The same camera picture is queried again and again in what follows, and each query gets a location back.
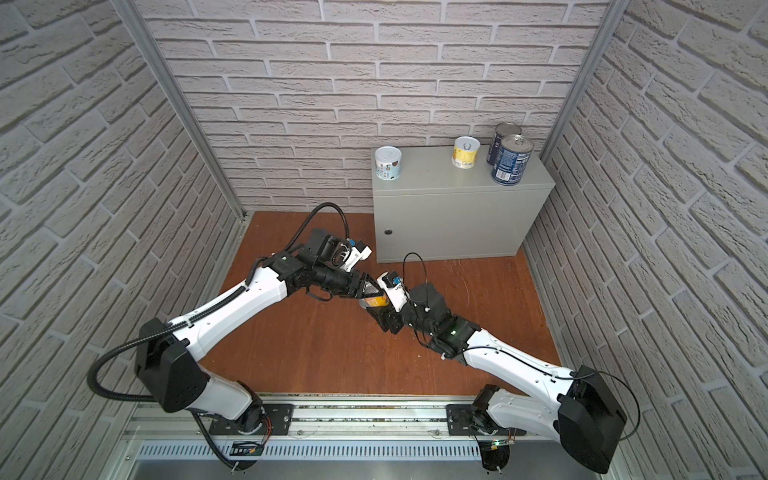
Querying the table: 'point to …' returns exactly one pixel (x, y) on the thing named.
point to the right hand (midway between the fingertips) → (378, 299)
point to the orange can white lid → (374, 301)
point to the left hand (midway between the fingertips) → (378, 289)
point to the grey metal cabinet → (438, 210)
